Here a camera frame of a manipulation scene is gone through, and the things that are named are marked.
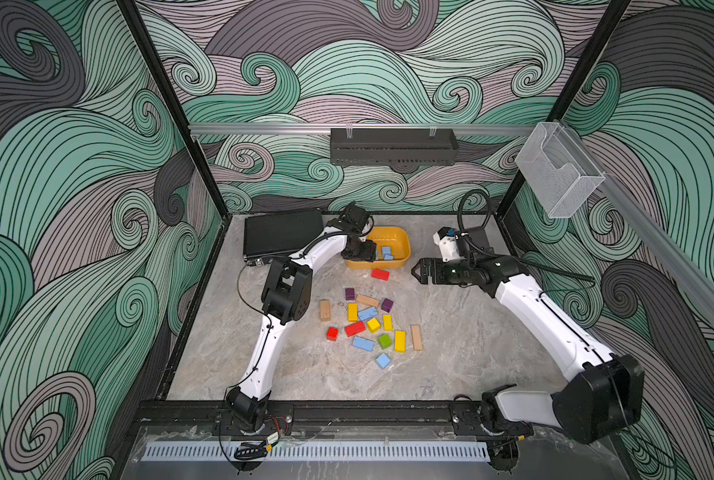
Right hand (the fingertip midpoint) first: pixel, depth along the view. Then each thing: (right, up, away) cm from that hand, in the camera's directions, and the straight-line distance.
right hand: (424, 271), depth 81 cm
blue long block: (-15, -15, +11) cm, 24 cm away
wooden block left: (-28, -13, +10) cm, 33 cm away
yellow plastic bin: (-3, +9, +28) cm, 30 cm away
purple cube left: (-20, -9, +14) cm, 27 cm away
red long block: (-19, -18, +8) cm, 28 cm away
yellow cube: (-14, -17, +7) cm, 23 cm away
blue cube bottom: (-11, -25, +1) cm, 27 cm away
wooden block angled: (-16, -11, +14) cm, 24 cm away
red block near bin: (-10, -3, +21) cm, 23 cm away
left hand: (-14, +5, +20) cm, 25 cm away
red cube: (-26, -19, +6) cm, 33 cm away
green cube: (-10, -21, +5) cm, 24 cm away
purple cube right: (-9, -12, +12) cm, 19 cm away
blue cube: (-7, +5, +24) cm, 26 cm away
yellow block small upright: (-9, -17, +9) cm, 21 cm away
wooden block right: (-1, -19, +7) cm, 20 cm away
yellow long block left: (-20, -15, +11) cm, 27 cm away
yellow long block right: (-6, -21, +5) cm, 22 cm away
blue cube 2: (-7, +2, +23) cm, 24 cm away
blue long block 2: (-17, -22, +5) cm, 28 cm away
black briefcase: (-47, +11, +28) cm, 55 cm away
